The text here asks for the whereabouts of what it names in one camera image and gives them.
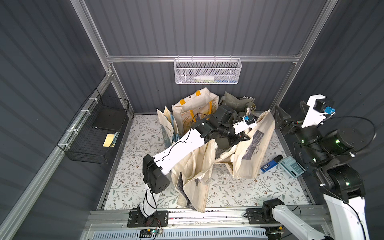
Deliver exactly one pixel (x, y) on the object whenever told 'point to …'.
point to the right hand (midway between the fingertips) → (292, 104)
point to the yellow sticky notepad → (108, 140)
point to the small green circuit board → (147, 233)
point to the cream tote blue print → (169, 126)
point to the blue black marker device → (274, 163)
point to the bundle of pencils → (245, 97)
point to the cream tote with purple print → (245, 156)
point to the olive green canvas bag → (239, 106)
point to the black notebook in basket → (110, 118)
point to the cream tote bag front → (192, 177)
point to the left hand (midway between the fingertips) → (250, 138)
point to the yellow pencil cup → (253, 107)
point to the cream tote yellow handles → (188, 110)
